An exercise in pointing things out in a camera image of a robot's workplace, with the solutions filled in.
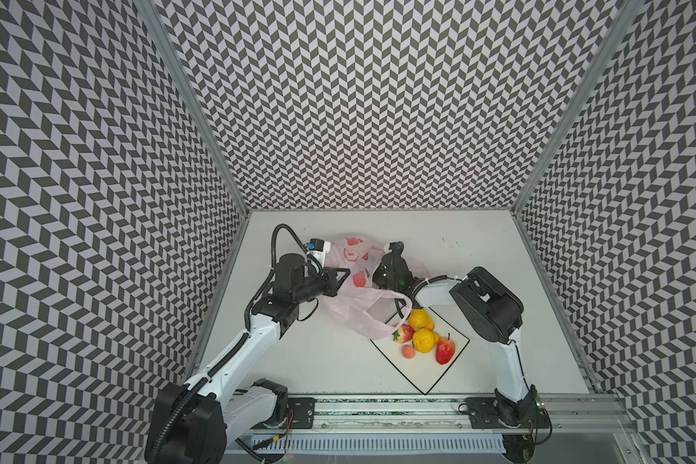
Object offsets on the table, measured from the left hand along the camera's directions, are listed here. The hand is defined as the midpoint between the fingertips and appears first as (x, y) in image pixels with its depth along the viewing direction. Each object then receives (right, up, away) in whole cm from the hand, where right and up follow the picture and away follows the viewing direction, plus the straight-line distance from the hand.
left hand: (350, 273), depth 78 cm
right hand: (+2, -2, +19) cm, 20 cm away
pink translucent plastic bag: (+3, -7, -7) cm, 10 cm away
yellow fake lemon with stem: (+20, -14, +5) cm, 25 cm away
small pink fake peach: (+16, -22, +2) cm, 28 cm away
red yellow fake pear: (+26, -21, +1) cm, 34 cm away
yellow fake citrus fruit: (+21, -19, +2) cm, 28 cm away
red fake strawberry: (+15, -18, +4) cm, 24 cm away
